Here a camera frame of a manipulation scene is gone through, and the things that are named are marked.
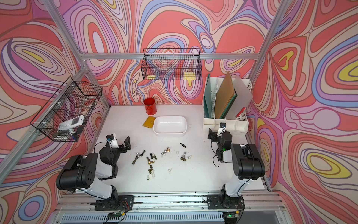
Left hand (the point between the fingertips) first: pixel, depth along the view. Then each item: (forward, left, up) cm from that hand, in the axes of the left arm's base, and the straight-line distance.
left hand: (123, 138), depth 90 cm
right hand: (+7, -63, -2) cm, 63 cm away
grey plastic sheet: (+17, -77, +21) cm, 82 cm away
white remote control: (-6, +20, +23) cm, 30 cm away
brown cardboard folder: (+23, -67, +21) cm, 74 cm away
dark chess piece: (0, -40, -8) cm, 40 cm away
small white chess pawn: (-18, -31, -8) cm, 36 cm away
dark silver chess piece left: (-8, -10, -7) cm, 14 cm away
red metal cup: (+29, -14, +1) cm, 33 cm away
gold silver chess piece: (-5, -29, -6) cm, 30 cm away
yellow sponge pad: (+20, -13, -7) cm, 24 cm away
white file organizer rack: (+11, -79, -1) cm, 79 cm away
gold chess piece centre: (-12, -18, -7) cm, 23 cm away
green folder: (+16, -70, +13) cm, 73 cm away
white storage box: (+16, -29, -8) cm, 34 cm away
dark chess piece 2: (-8, -19, -8) cm, 22 cm away
